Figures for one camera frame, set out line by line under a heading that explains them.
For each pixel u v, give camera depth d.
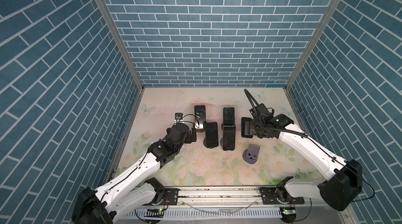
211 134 0.85
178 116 0.68
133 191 0.56
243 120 1.02
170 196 0.74
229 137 0.87
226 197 0.76
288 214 0.74
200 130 0.94
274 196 0.74
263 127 0.56
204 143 0.91
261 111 0.62
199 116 0.94
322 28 0.87
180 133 0.58
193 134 0.72
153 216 0.72
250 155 0.82
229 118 0.91
